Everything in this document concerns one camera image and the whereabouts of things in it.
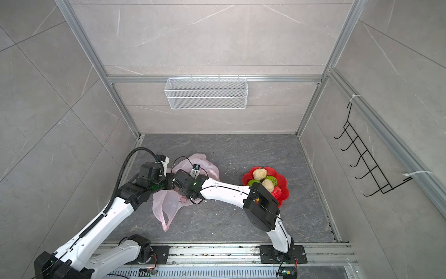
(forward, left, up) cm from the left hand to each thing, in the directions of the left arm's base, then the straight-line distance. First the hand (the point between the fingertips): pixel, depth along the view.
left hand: (176, 173), depth 79 cm
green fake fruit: (+3, -48, -13) cm, 50 cm away
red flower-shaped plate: (+2, -54, -15) cm, 56 cm away
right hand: (-3, -3, -10) cm, 11 cm away
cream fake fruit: (+5, -42, -12) cm, 44 cm away
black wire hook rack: (-3, -78, +16) cm, 80 cm away
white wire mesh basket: (+47, -14, +11) cm, 50 cm away
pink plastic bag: (-11, +4, -7) cm, 14 cm away
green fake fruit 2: (+1, -37, -13) cm, 39 cm away
